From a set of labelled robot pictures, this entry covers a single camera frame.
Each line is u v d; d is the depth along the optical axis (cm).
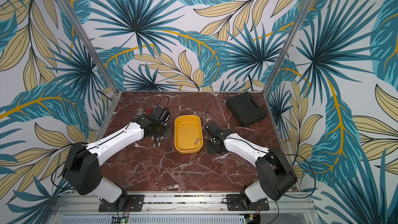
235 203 73
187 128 100
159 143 92
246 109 107
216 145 63
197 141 94
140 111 104
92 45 93
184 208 73
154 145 92
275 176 43
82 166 42
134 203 74
